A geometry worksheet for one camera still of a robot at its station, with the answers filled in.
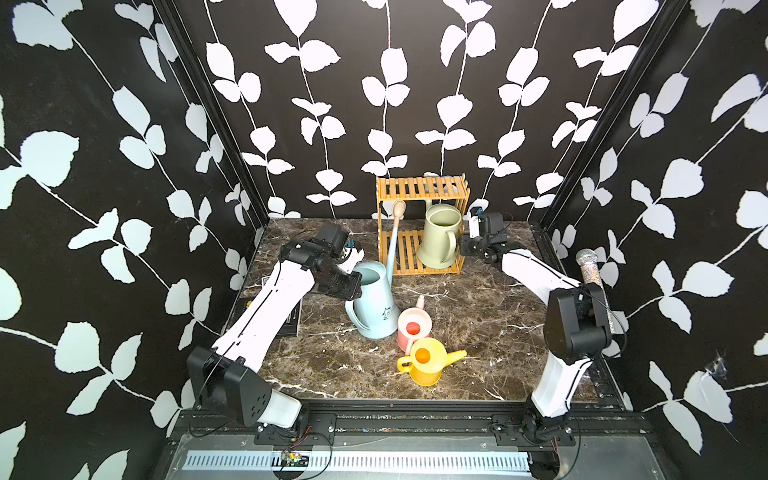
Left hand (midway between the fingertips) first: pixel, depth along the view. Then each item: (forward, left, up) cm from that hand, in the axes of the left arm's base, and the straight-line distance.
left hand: (359, 288), depth 76 cm
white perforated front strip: (-36, -16, -21) cm, 45 cm away
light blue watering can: (-3, -4, -10) cm, 11 cm away
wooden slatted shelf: (+31, -18, +6) cm, 37 cm away
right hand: (+23, -33, -5) cm, 40 cm away
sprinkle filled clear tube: (+4, -61, +4) cm, 61 cm away
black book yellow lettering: (-1, +22, -20) cm, 30 cm away
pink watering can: (-6, -15, -11) cm, 19 cm away
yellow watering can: (-16, -17, -10) cm, 26 cm away
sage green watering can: (+28, -27, -4) cm, 39 cm away
